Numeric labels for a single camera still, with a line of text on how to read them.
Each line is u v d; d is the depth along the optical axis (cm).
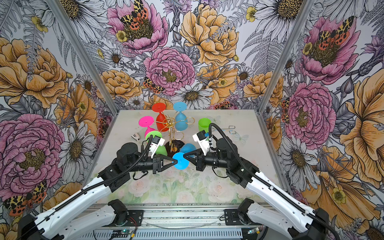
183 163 63
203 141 58
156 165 58
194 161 61
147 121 76
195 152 60
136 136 103
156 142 61
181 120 86
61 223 43
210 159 57
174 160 64
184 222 74
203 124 100
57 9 72
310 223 39
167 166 63
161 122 76
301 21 76
